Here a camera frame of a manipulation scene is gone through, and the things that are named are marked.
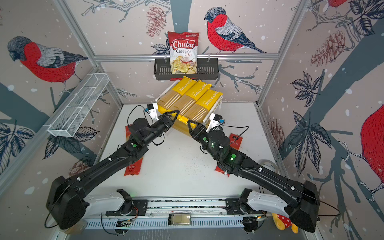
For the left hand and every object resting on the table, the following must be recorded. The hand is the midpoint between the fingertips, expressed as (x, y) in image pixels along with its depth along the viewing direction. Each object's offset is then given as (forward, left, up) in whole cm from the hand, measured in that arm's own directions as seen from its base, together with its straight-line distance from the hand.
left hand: (178, 113), depth 66 cm
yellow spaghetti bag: (+9, +6, -2) cm, 11 cm away
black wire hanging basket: (+40, -16, -3) cm, 43 cm away
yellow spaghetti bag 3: (+3, -10, -2) cm, 10 cm away
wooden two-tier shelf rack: (-5, -1, -3) cm, 6 cm away
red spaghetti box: (+13, +40, -37) cm, 56 cm away
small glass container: (-37, 0, -33) cm, 49 cm away
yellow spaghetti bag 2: (+5, -1, -2) cm, 5 cm away
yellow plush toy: (-39, -46, -30) cm, 67 cm away
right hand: (-5, -3, -3) cm, 7 cm away
